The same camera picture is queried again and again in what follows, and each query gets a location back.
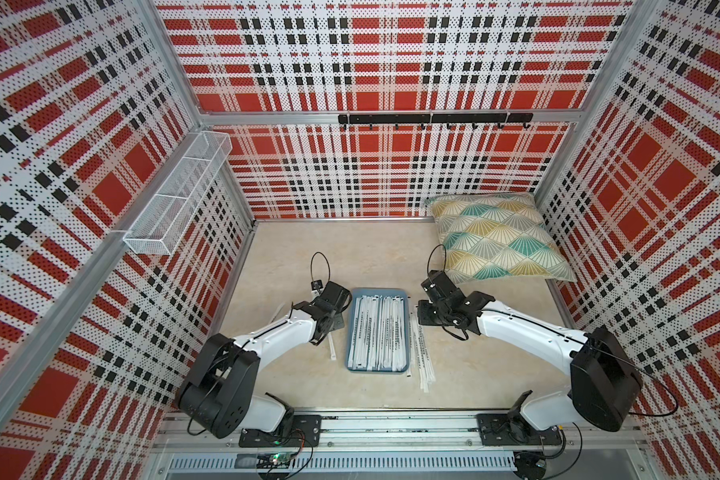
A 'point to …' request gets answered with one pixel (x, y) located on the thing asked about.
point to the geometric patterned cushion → (493, 235)
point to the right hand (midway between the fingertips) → (425, 312)
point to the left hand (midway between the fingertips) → (333, 318)
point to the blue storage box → (378, 291)
